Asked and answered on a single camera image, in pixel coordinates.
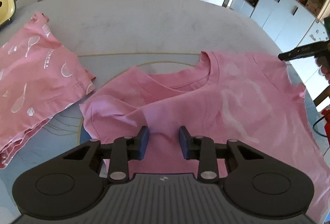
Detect black cable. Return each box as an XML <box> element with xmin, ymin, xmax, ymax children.
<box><xmin>312</xmin><ymin>113</ymin><xmax>330</xmax><ymax>138</ymax></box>

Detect plain pink t-shirt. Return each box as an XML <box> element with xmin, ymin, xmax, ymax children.
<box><xmin>80</xmin><ymin>52</ymin><xmax>329</xmax><ymax>222</ymax></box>

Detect folded pink tennis-print garment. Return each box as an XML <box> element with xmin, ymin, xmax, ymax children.
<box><xmin>0</xmin><ymin>12</ymin><xmax>95</xmax><ymax>169</ymax></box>

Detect person's right hand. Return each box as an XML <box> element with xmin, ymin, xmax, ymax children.
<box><xmin>316</xmin><ymin>56</ymin><xmax>330</xmax><ymax>84</ymax></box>

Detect red cloth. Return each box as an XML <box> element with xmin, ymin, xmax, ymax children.
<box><xmin>321</xmin><ymin>109</ymin><xmax>330</xmax><ymax>137</ymax></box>

